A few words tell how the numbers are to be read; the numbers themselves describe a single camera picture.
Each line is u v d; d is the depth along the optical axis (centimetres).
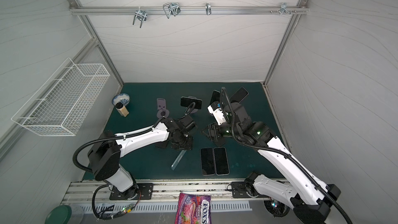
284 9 76
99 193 67
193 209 67
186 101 98
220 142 90
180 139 68
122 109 96
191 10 78
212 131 57
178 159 78
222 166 80
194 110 102
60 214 59
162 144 57
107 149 50
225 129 57
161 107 98
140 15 79
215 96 96
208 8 78
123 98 108
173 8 76
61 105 69
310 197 38
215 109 59
